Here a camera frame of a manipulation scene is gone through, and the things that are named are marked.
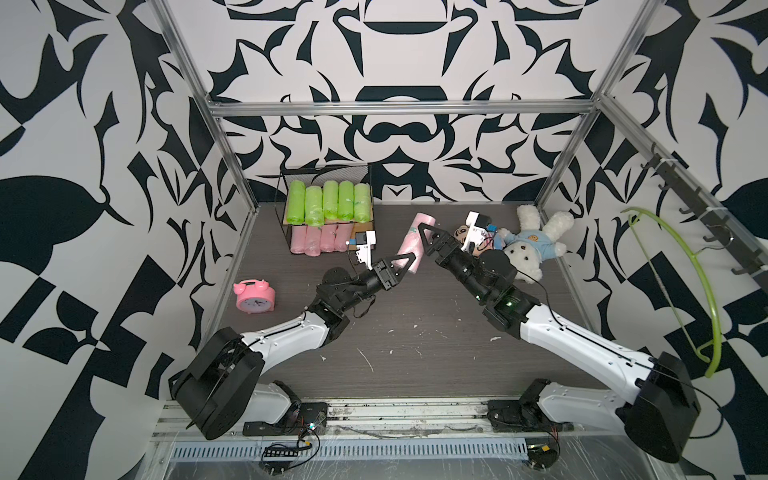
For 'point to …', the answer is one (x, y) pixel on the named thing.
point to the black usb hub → (281, 452)
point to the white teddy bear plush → (532, 244)
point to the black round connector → (542, 455)
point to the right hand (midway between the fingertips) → (426, 227)
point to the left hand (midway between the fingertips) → (411, 251)
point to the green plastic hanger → (716, 366)
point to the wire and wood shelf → (316, 176)
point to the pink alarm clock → (254, 296)
